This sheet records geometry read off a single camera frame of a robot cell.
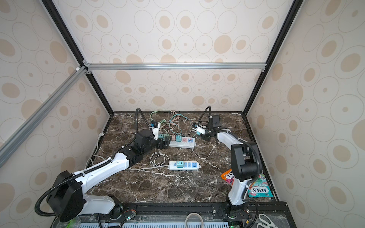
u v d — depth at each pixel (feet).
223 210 2.41
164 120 3.73
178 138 3.17
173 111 3.96
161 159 3.05
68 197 1.33
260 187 2.61
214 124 2.50
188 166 2.87
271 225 2.30
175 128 3.59
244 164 1.62
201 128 2.75
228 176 2.75
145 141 2.01
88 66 2.94
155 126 2.31
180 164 2.76
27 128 1.87
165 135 3.17
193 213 2.35
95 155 3.11
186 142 3.19
